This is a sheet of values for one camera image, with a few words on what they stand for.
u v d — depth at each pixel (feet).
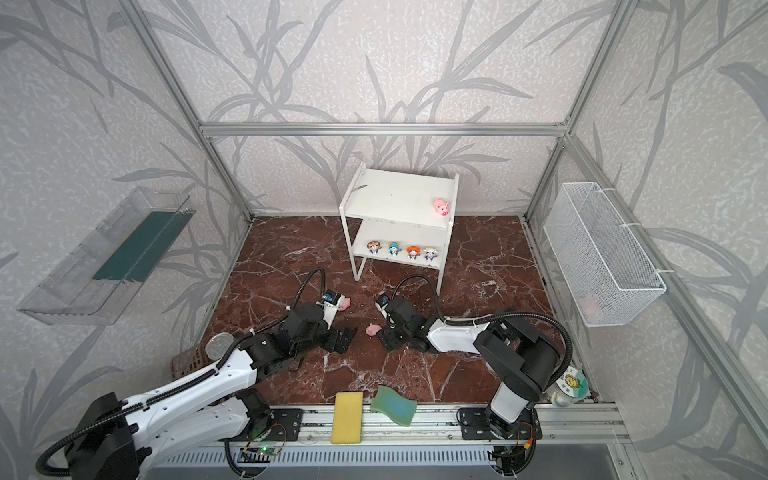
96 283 2.07
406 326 2.27
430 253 2.78
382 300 2.64
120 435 1.33
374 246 2.84
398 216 2.47
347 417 2.52
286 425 2.40
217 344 2.70
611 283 1.96
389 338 2.64
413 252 2.81
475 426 2.41
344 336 2.37
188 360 2.96
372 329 2.91
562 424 2.47
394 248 2.84
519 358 1.48
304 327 1.99
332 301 2.32
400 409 2.47
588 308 2.42
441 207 2.46
